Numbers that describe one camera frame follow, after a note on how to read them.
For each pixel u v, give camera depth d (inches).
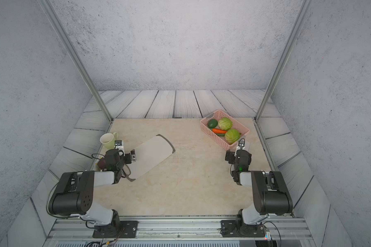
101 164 35.7
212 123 44.2
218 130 43.6
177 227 29.4
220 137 39.9
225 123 43.6
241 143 33.3
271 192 19.5
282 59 34.9
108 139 39.0
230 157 34.1
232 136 39.7
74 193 18.1
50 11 28.1
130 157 33.9
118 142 32.5
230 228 28.4
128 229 28.7
